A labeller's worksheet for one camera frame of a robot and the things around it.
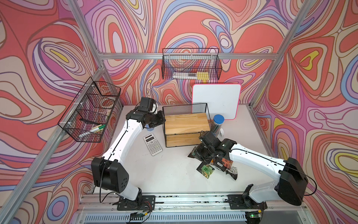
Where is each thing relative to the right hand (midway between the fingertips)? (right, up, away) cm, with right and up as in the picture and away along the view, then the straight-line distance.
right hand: (193, 159), depth 78 cm
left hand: (-16, +23, +2) cm, 28 cm away
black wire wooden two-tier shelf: (-5, +20, +8) cm, 22 cm away
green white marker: (-53, +17, -8) cm, 56 cm away
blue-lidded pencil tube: (+16, +23, +8) cm, 29 cm away
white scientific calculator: (-27, +5, +16) cm, 31 cm away
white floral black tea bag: (+25, -9, +5) cm, 27 cm away
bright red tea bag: (+21, -4, +6) cm, 22 cm away
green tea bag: (+8, -8, +6) cm, 13 cm away
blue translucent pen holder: (-31, +15, +26) cm, 43 cm away
